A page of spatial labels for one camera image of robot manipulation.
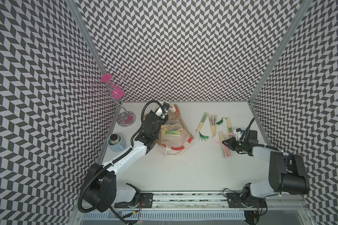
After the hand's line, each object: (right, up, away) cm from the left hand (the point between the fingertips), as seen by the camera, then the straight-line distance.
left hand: (160, 105), depth 79 cm
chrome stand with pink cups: (-29, +12, +5) cm, 31 cm away
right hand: (+40, -24, +12) cm, 49 cm away
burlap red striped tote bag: (+9, -20, +15) cm, 26 cm away
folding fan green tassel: (+49, -14, +23) cm, 56 cm away
